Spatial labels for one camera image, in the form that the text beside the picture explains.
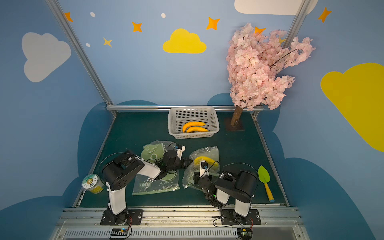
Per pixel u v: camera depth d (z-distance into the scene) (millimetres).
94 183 771
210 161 880
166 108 1116
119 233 732
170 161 753
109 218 733
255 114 1244
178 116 1148
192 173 844
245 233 728
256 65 662
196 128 1083
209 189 663
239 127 1134
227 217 747
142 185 833
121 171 513
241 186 474
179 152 864
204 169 753
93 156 994
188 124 1102
